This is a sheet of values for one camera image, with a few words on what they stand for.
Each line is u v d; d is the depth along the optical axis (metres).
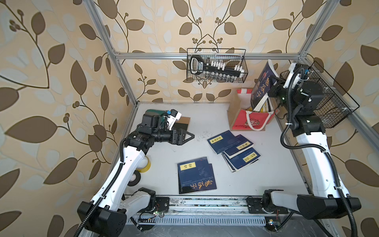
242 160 0.87
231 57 0.91
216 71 0.87
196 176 0.83
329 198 0.37
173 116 0.62
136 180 0.82
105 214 0.36
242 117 0.89
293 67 0.50
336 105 0.66
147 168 0.85
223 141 0.97
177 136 0.59
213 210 0.74
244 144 0.91
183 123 1.08
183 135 0.59
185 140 0.61
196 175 0.83
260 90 0.69
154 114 0.55
